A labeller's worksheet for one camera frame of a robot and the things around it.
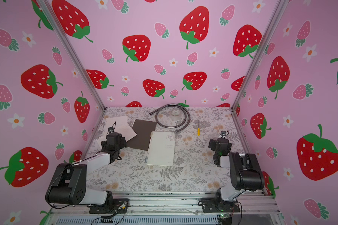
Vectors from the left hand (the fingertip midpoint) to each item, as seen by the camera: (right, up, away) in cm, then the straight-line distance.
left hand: (115, 139), depth 93 cm
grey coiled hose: (+43, +7, +15) cm, 46 cm away
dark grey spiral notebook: (+16, +7, +14) cm, 22 cm away
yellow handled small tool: (+59, +5, +12) cm, 60 cm away
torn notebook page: (+4, +5, +11) cm, 13 cm away
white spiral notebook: (+31, -7, +3) cm, 32 cm away
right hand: (+75, -2, +2) cm, 75 cm away
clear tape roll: (+41, +19, +25) cm, 52 cm away
